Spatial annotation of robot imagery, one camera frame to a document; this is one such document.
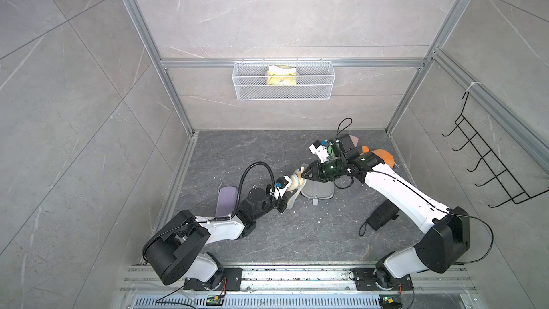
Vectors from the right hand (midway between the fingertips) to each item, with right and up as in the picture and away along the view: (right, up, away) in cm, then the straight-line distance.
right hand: (304, 175), depth 77 cm
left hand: (-3, -4, +4) cm, 6 cm away
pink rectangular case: (+32, +14, +38) cm, 52 cm away
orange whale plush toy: (+40, +7, +23) cm, 47 cm away
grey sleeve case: (+7, -9, +19) cm, 22 cm away
